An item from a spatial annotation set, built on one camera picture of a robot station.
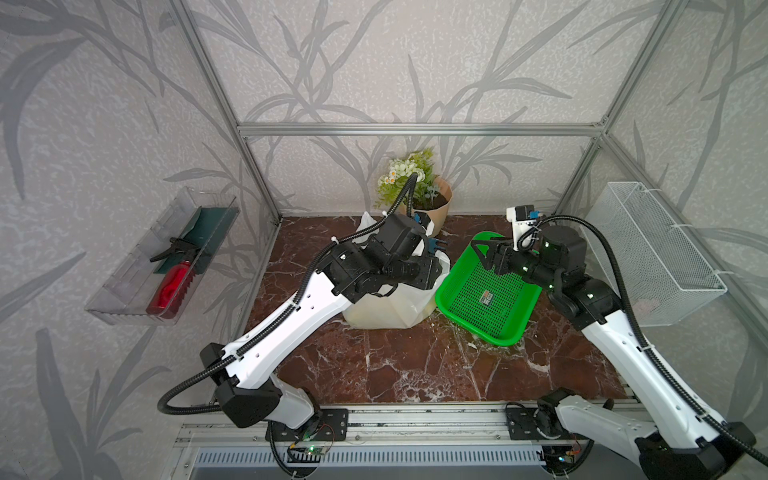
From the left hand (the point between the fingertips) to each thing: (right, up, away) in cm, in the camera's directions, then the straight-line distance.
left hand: (435, 270), depth 65 cm
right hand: (+11, +7, +4) cm, 13 cm away
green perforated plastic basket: (+23, -15, +30) cm, 40 cm away
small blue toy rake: (+4, +5, +47) cm, 47 cm away
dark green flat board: (-54, +9, +6) cm, 55 cm away
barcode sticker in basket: (+20, -12, +31) cm, 39 cm away
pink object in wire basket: (+50, -10, +6) cm, 51 cm away
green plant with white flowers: (-8, +27, +26) cm, 38 cm away
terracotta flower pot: (+5, +16, +36) cm, 40 cm away
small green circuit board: (-28, -44, +6) cm, 53 cm away
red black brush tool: (-53, -3, -6) cm, 54 cm away
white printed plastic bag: (-6, -11, +15) cm, 20 cm away
